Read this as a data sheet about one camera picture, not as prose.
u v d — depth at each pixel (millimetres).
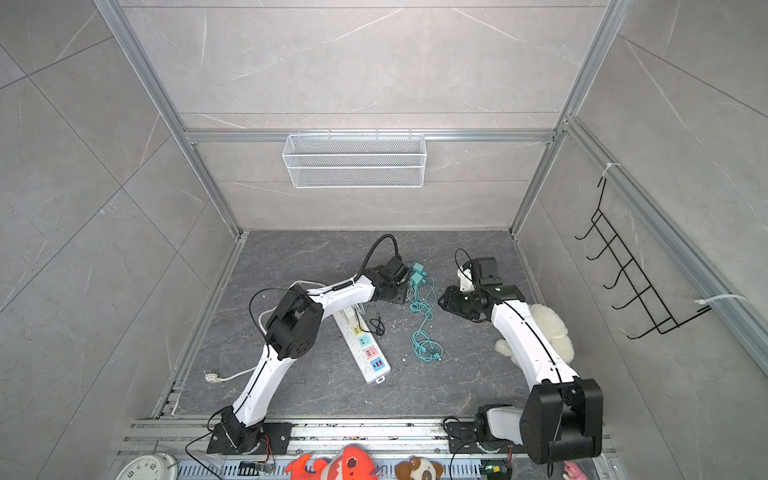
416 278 1015
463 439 730
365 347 862
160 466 660
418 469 675
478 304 591
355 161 1009
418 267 1035
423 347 878
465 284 758
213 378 816
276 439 733
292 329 582
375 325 932
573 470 673
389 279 793
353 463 637
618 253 715
